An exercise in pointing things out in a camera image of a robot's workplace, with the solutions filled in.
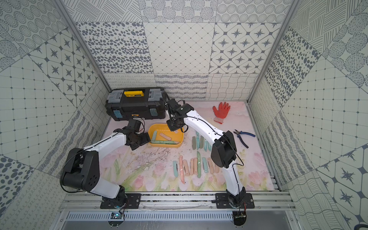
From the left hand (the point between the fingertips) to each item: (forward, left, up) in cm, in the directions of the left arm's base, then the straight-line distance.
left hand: (149, 141), depth 91 cm
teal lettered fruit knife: (+5, -32, -6) cm, 33 cm away
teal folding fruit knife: (-12, -36, -6) cm, 38 cm away
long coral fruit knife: (-15, -21, -6) cm, 27 cm away
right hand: (+4, -17, +10) cm, 20 cm away
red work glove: (+30, -51, -6) cm, 59 cm away
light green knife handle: (+2, -9, -4) cm, 10 cm away
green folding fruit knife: (-12, -32, -6) cm, 35 cm away
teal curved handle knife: (+1, -37, -6) cm, 38 cm away
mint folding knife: (-15, -18, -6) cm, 24 cm away
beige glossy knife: (+7, -9, -4) cm, 12 cm away
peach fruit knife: (-13, -40, -6) cm, 42 cm away
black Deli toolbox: (+22, +12, +12) cm, 28 cm away
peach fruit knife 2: (-15, -43, -7) cm, 46 cm away
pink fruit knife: (-14, -28, -6) cm, 31 cm away
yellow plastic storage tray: (+6, -6, -4) cm, 10 cm away
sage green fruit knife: (+4, -29, -7) cm, 30 cm away
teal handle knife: (0, -40, -6) cm, 40 cm away
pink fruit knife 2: (-13, -30, -5) cm, 33 cm away
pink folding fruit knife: (-16, -25, -5) cm, 30 cm away
